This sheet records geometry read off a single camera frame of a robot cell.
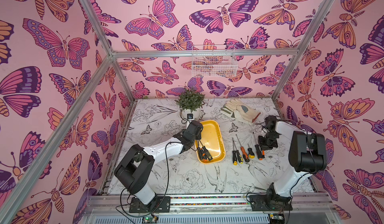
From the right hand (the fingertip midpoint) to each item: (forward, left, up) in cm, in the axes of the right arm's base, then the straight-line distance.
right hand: (261, 147), depth 93 cm
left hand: (+7, +40, +10) cm, 42 cm away
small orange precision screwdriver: (-4, 0, 0) cm, 4 cm away
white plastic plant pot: (+25, +40, +1) cm, 47 cm away
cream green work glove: (+26, +13, +1) cm, 29 cm away
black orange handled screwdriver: (-5, +4, +2) cm, 7 cm away
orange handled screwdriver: (-7, +11, +2) cm, 14 cm away
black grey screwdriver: (-7, +33, +3) cm, 34 cm away
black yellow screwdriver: (-6, +15, 0) cm, 16 cm away
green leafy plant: (+21, +44, +20) cm, 53 cm away
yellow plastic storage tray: (+3, +31, +6) cm, 32 cm away
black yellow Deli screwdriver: (-11, +18, +2) cm, 21 cm away
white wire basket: (+42, +30, +34) cm, 62 cm away
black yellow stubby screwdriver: (-6, +8, +2) cm, 10 cm away
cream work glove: (+27, +3, +1) cm, 27 cm away
